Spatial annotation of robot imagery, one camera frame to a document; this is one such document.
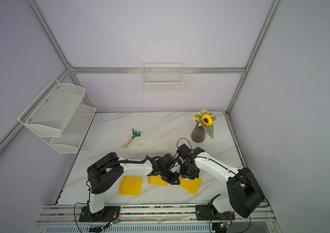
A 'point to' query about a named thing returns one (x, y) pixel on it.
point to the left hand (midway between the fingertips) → (178, 184)
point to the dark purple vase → (198, 134)
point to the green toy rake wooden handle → (135, 134)
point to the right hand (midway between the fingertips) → (186, 178)
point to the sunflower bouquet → (205, 118)
